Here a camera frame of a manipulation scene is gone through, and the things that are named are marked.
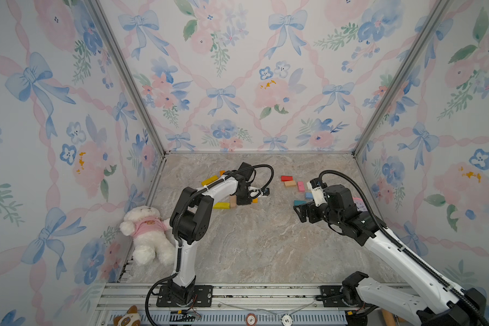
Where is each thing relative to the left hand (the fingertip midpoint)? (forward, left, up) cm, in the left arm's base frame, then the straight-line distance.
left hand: (249, 194), depth 99 cm
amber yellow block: (-4, -3, +2) cm, 6 cm away
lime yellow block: (-5, +13, -3) cm, 14 cm away
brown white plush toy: (-49, +39, 0) cm, 63 cm away
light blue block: (-17, -20, +25) cm, 36 cm away
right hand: (-14, -22, +16) cm, 30 cm away
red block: (+13, -20, -3) cm, 24 cm away
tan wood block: (+9, -22, -2) cm, 23 cm away
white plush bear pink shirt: (-23, +38, +6) cm, 45 cm away
